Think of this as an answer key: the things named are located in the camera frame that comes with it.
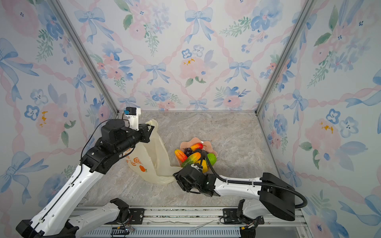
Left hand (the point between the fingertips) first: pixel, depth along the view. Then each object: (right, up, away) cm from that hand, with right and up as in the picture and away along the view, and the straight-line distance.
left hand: (154, 123), depth 65 cm
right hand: (+5, -28, +12) cm, 31 cm away
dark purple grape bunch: (+14, -17, +25) cm, 34 cm away
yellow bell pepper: (+23, -22, +16) cm, 36 cm away
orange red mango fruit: (+10, -18, +21) cm, 29 cm away
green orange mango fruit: (+16, -20, +17) cm, 31 cm away
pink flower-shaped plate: (+26, -15, +30) cm, 43 cm away
